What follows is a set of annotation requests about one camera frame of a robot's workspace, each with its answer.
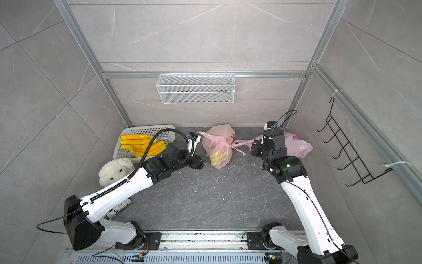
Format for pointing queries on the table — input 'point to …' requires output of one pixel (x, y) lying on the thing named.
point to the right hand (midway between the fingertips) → (259, 141)
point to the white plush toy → (114, 170)
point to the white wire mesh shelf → (196, 88)
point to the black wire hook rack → (355, 164)
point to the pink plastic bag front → (218, 142)
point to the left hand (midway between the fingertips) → (203, 150)
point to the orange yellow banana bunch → (138, 144)
